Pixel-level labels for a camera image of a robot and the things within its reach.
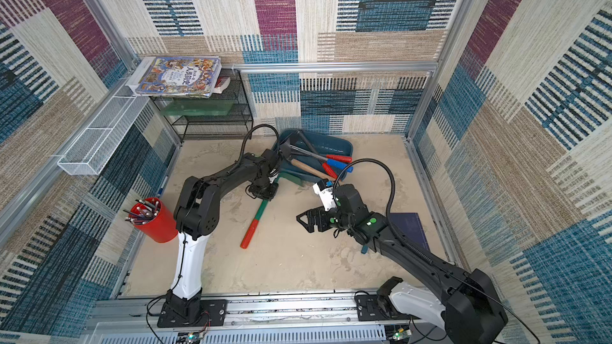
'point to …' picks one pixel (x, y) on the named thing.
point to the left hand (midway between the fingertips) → (270, 198)
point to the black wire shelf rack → (237, 124)
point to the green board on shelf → (200, 107)
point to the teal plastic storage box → (323, 146)
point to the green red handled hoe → (287, 176)
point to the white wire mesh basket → (99, 142)
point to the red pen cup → (151, 218)
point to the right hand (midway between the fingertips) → (311, 218)
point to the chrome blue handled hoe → (335, 163)
